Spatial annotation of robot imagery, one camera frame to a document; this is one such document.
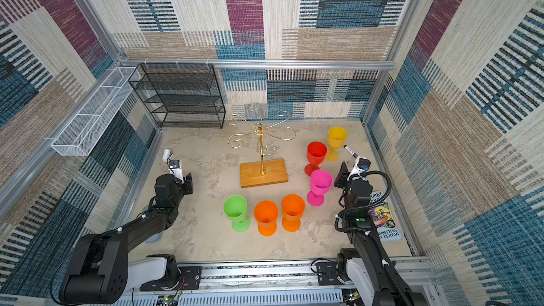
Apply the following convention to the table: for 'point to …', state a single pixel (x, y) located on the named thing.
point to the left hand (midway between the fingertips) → (184, 171)
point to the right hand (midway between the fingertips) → (347, 166)
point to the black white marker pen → (354, 154)
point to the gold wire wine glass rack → (265, 171)
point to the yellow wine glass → (336, 137)
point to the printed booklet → (383, 219)
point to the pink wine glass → (321, 183)
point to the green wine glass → (236, 208)
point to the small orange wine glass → (266, 214)
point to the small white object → (166, 154)
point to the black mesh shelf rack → (181, 95)
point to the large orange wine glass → (293, 207)
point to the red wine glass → (316, 153)
